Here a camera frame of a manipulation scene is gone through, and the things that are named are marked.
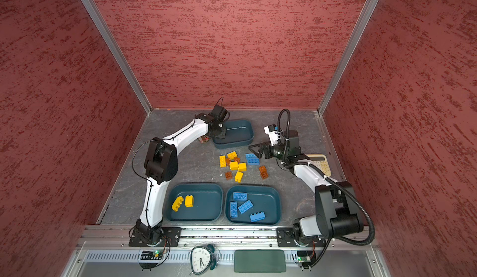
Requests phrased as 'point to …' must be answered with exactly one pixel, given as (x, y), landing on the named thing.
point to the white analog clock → (201, 261)
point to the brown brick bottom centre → (228, 175)
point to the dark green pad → (259, 261)
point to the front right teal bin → (266, 198)
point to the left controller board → (151, 255)
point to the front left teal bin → (194, 202)
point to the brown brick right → (264, 172)
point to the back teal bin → (238, 132)
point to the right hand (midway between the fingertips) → (253, 149)
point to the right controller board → (304, 256)
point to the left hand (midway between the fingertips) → (220, 136)
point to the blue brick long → (233, 209)
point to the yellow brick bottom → (238, 176)
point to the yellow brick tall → (222, 162)
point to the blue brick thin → (240, 195)
